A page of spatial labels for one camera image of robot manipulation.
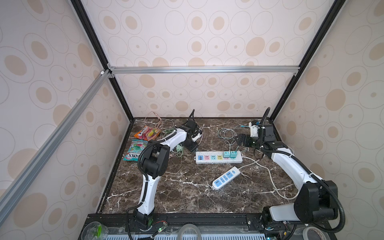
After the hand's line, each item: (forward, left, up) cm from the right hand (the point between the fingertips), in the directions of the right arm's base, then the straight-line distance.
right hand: (243, 137), depth 87 cm
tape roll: (-45, -23, -16) cm, 53 cm away
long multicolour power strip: (-5, +15, -14) cm, 21 cm away
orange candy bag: (+15, +63, -12) cm, 66 cm away
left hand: (+4, +28, -12) cm, 31 cm away
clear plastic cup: (-44, +73, -9) cm, 86 cm away
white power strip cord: (-9, -13, -17) cm, 23 cm away
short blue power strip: (-19, +12, -14) cm, 27 cm away
